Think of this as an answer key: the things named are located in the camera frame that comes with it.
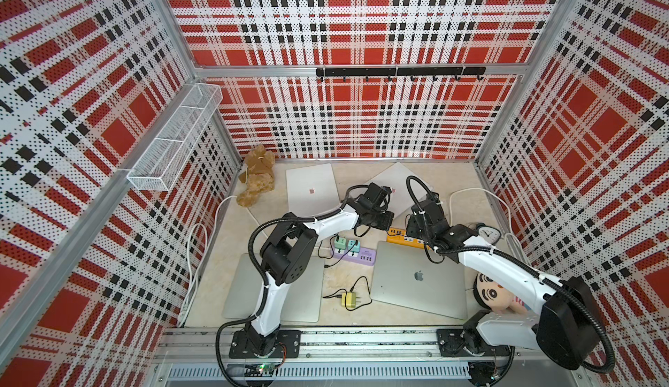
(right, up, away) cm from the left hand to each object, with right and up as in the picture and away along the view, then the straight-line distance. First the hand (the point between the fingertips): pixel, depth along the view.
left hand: (393, 221), depth 93 cm
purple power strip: (-10, -11, -4) cm, 16 cm away
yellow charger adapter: (-16, -22, -13) cm, 31 cm away
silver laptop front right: (+2, -17, -6) cm, 19 cm away
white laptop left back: (-32, +11, +17) cm, 38 cm away
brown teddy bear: (-52, +17, +8) cm, 55 cm away
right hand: (+6, +1, -8) cm, 10 cm away
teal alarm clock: (+35, -4, 0) cm, 35 cm away
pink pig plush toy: (+26, -19, -19) cm, 38 cm away
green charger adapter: (-19, -7, -6) cm, 21 cm away
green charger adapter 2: (-14, -9, -5) cm, 17 cm away
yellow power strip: (+2, -5, 0) cm, 6 cm away
